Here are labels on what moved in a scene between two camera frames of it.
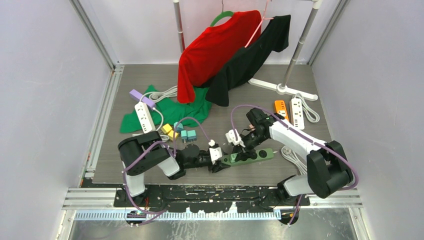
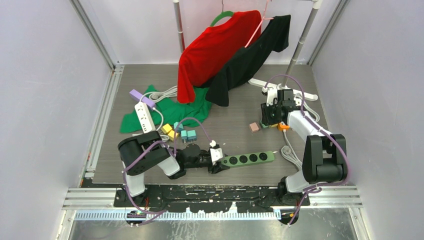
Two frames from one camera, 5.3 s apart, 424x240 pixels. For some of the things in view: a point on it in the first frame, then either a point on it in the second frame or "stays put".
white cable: x=164 y=138 stays put
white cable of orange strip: x=289 y=153 stays put
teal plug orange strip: x=179 y=127 stays put
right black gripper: x=245 y=155 to x=267 y=120
